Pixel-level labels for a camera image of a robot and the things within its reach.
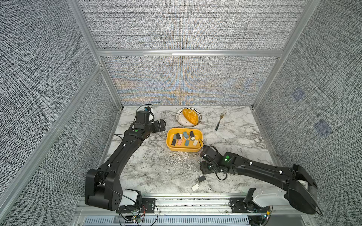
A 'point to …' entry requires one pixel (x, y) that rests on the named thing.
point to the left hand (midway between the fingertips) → (161, 122)
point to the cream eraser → (193, 138)
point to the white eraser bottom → (195, 187)
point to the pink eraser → (179, 141)
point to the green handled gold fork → (221, 116)
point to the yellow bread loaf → (191, 116)
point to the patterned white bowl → (183, 121)
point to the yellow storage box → (198, 133)
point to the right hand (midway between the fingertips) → (203, 164)
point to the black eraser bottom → (192, 133)
